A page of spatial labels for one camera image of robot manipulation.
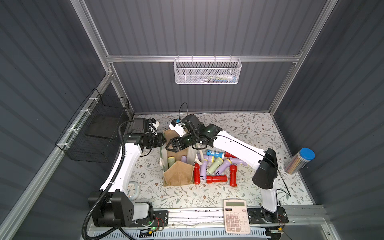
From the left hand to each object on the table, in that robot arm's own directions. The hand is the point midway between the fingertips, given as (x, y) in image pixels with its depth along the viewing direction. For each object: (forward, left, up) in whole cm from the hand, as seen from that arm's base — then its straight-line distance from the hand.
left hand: (166, 141), depth 80 cm
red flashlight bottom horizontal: (-15, -24, -16) cm, 33 cm away
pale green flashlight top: (-3, -1, -16) cm, 17 cm away
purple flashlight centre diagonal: (-7, -33, -18) cm, 38 cm away
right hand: (-5, -4, +4) cm, 8 cm away
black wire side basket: (-3, +35, +9) cm, 36 cm away
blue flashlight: (+2, -28, -17) cm, 32 cm away
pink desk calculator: (-33, -35, -18) cm, 52 cm away
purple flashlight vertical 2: (-2, -9, -17) cm, 19 cm away
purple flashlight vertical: (-9, -20, -17) cm, 28 cm away
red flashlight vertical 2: (-12, -38, -18) cm, 44 cm away
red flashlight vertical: (-11, -17, -18) cm, 27 cm away
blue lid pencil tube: (-10, -70, -5) cm, 71 cm away
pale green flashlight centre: (-4, -30, -17) cm, 34 cm away
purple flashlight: (-2, -25, -17) cm, 30 cm away
